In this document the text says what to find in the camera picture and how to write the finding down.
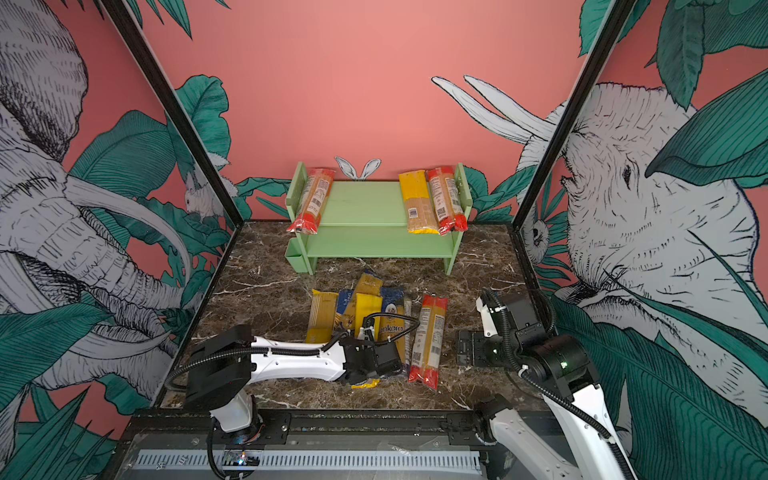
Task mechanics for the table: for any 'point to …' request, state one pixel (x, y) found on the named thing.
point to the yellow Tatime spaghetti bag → (321, 321)
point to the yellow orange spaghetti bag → (420, 215)
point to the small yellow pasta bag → (368, 284)
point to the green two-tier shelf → (295, 186)
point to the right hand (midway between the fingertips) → (466, 341)
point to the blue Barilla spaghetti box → (345, 297)
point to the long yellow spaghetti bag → (368, 303)
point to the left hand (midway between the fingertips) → (370, 358)
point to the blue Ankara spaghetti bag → (391, 325)
